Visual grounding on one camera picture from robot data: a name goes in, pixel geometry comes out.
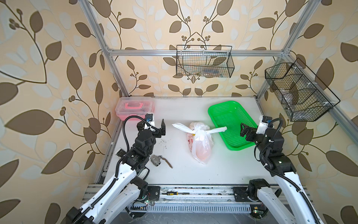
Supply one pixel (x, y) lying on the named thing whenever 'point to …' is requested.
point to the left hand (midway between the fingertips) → (151, 118)
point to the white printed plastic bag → (199, 139)
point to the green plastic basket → (230, 114)
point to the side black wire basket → (303, 96)
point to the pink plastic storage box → (138, 106)
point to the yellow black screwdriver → (175, 193)
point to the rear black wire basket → (204, 61)
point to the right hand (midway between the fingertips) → (249, 126)
